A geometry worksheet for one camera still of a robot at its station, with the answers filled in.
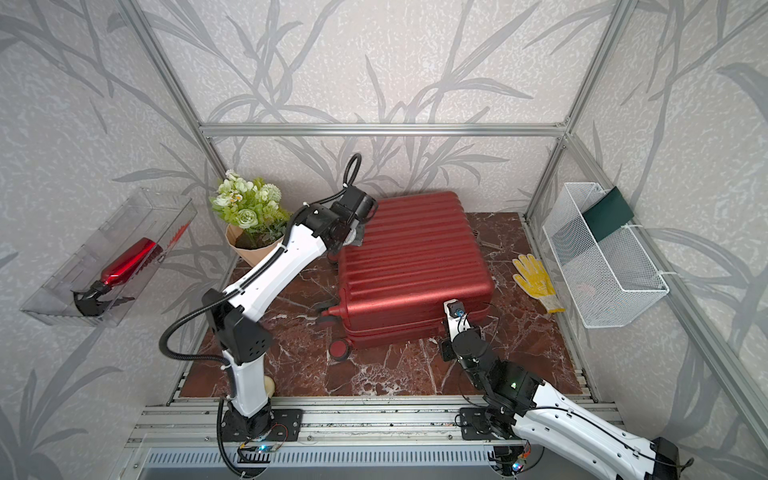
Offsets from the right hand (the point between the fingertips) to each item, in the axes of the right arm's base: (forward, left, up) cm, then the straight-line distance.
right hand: (443, 320), depth 77 cm
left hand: (+21, +25, +12) cm, 35 cm away
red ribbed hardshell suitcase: (+16, +6, +9) cm, 19 cm away
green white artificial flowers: (+29, +54, +15) cm, 63 cm away
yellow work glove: (+21, -36, -15) cm, 44 cm away
